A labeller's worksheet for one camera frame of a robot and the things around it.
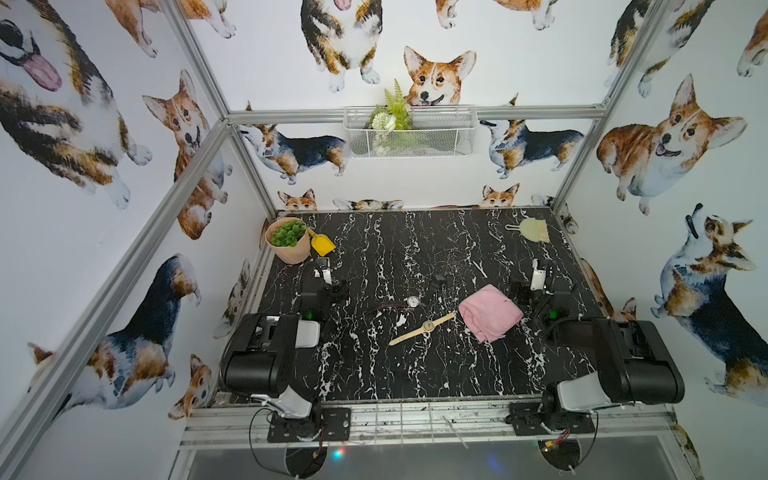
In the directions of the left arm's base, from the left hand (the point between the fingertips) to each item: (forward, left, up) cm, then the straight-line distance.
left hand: (331, 269), depth 95 cm
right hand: (-3, -60, 0) cm, 60 cm away
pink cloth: (-14, -49, -5) cm, 51 cm away
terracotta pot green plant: (+8, +14, +6) cm, 17 cm away
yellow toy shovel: (+16, +7, -7) cm, 19 cm away
